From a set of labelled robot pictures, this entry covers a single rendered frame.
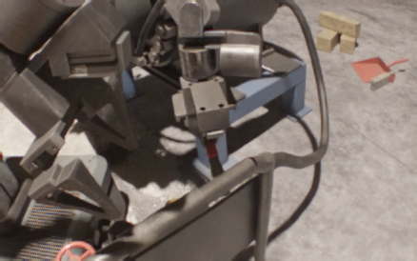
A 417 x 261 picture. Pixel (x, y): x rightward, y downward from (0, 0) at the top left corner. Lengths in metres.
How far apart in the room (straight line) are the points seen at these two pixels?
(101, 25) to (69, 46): 0.03
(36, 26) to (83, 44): 0.04
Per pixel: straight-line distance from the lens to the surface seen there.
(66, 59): 0.23
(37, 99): 0.25
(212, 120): 0.44
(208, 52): 0.48
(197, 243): 0.51
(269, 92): 1.23
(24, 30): 0.23
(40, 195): 0.27
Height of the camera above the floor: 0.87
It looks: 39 degrees down
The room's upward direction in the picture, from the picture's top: 7 degrees counter-clockwise
